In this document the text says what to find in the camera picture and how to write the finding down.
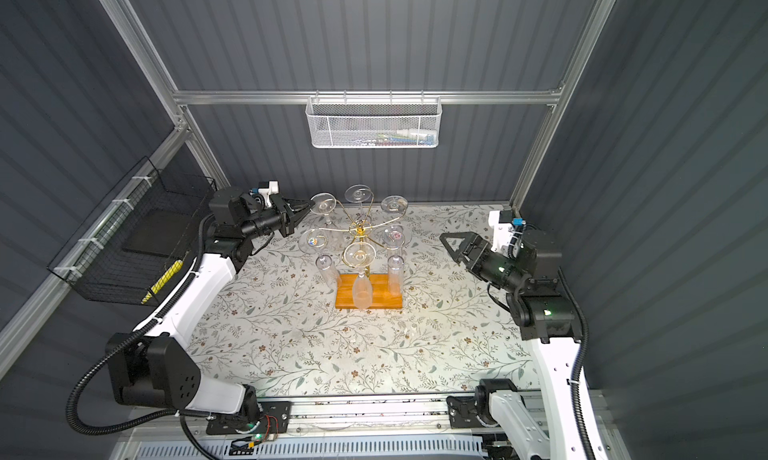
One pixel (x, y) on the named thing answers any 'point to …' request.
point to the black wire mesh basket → (136, 242)
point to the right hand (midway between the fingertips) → (451, 247)
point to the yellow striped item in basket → (164, 280)
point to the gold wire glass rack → (364, 231)
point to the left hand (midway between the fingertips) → (314, 201)
